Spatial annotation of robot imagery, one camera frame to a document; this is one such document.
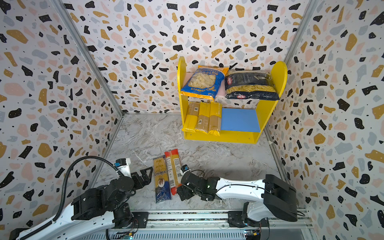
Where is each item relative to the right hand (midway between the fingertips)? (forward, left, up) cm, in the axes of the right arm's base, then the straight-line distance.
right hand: (180, 186), depth 77 cm
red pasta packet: (+11, +5, -5) cm, 14 cm away
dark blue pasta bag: (+4, +11, -5) cm, 13 cm away
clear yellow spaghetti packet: (+38, -11, +8) cm, 40 cm away
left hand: (+3, +14, +13) cm, 19 cm away
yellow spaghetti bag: (+42, -4, +8) cm, 43 cm away
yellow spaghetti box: (+43, -20, +7) cm, 48 cm away
